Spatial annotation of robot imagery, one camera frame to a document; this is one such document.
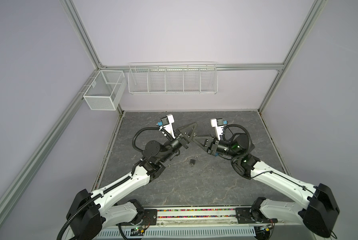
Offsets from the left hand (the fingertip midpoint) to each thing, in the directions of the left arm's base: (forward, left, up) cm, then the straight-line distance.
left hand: (198, 127), depth 58 cm
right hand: (-3, +3, -5) cm, 6 cm away
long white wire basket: (+51, +10, -11) cm, 53 cm away
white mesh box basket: (+53, +58, -21) cm, 81 cm away
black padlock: (+5, 0, -41) cm, 41 cm away
